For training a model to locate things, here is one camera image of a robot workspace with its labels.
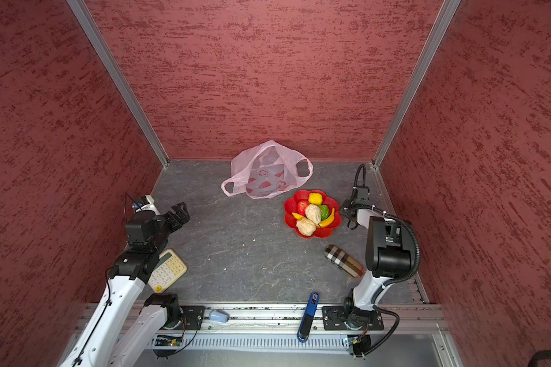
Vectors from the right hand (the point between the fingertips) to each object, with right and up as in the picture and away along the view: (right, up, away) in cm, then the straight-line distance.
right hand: (344, 212), depth 99 cm
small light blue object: (-49, -32, -25) cm, 63 cm away
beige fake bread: (-15, +1, -10) cm, 18 cm away
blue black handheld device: (-20, -36, -25) cm, 48 cm away
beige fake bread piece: (-18, -5, -10) cm, 21 cm away
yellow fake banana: (-9, -4, -5) cm, 11 cm away
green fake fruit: (-10, +1, -5) cm, 11 cm away
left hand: (-65, +2, -22) cm, 68 cm away
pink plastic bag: (-36, +19, +16) cm, 44 cm away
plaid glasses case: (-5, -17, -16) cm, 23 cm away
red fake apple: (-19, +3, -3) cm, 20 cm away
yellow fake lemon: (-13, +6, 0) cm, 14 cm away
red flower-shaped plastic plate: (-24, +2, +1) cm, 24 cm away
